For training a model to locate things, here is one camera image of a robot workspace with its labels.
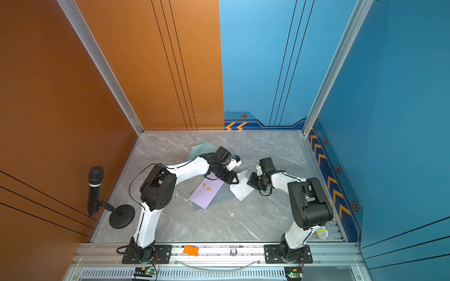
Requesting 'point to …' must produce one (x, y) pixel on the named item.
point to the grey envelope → (224, 194)
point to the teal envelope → (201, 148)
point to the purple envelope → (207, 191)
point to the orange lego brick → (191, 250)
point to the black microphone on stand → (121, 216)
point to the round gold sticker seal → (208, 188)
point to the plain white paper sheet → (242, 189)
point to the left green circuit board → (144, 271)
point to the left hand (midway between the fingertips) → (238, 179)
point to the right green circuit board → (293, 273)
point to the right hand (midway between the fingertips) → (249, 183)
